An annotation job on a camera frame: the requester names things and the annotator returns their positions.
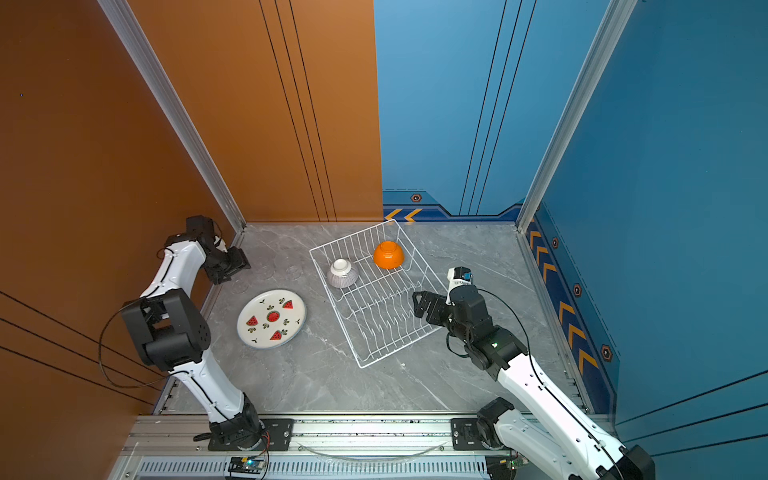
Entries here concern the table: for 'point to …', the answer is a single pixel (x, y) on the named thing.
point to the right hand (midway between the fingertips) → (423, 299)
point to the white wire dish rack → (370, 279)
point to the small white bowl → (341, 274)
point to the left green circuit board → (246, 465)
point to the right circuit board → (502, 467)
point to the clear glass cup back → (293, 272)
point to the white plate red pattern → (270, 318)
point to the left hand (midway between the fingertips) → (240, 265)
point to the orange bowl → (388, 255)
